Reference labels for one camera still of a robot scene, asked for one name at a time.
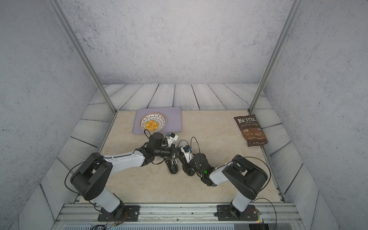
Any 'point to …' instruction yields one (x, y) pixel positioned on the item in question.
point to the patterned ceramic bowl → (157, 117)
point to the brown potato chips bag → (252, 130)
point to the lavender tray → (173, 115)
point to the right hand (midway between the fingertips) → (179, 157)
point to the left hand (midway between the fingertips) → (187, 155)
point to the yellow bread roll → (151, 125)
